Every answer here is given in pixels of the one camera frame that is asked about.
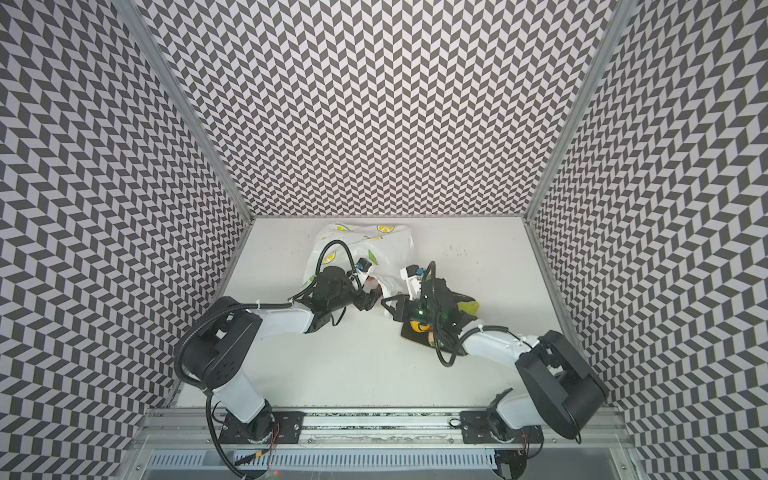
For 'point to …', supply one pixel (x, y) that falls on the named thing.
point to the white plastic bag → (388, 249)
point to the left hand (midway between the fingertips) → (377, 283)
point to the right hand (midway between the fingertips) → (381, 312)
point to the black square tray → (442, 333)
